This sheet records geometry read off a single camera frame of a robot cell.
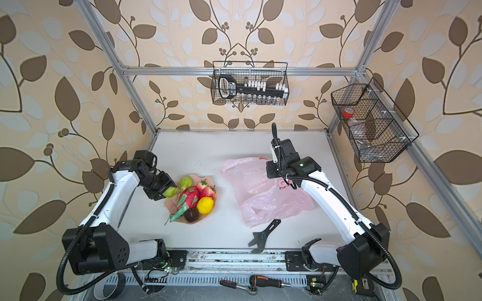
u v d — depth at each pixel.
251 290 0.67
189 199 0.82
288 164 0.56
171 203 0.86
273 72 0.91
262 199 0.72
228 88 0.85
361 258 0.38
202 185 0.89
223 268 0.74
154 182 0.68
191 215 0.78
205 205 0.81
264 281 0.68
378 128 0.74
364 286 0.67
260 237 0.80
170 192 0.77
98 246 0.40
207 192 0.87
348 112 0.81
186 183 0.87
